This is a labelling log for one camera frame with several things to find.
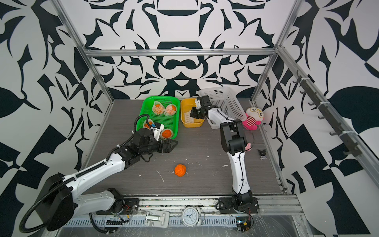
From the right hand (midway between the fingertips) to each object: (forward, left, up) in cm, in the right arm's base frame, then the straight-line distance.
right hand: (189, 111), depth 104 cm
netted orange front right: (-18, +14, -1) cm, 23 cm away
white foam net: (-5, +1, -3) cm, 6 cm away
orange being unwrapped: (-40, +5, -2) cm, 40 cm away
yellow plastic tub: (+9, +3, -5) cm, 11 cm away
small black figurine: (-29, -44, -7) cm, 53 cm away
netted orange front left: (-27, +20, +21) cm, 40 cm away
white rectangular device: (-61, +15, -5) cm, 63 cm away
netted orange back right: (+2, +14, +1) cm, 14 cm away
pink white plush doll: (-4, -44, -1) cm, 45 cm away
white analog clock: (-61, -1, -3) cm, 61 cm away
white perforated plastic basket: (+18, -27, -6) cm, 33 cm away
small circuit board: (-63, -25, -9) cm, 68 cm away
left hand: (-27, +10, +10) cm, 31 cm away
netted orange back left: (+2, +22, +1) cm, 22 cm away
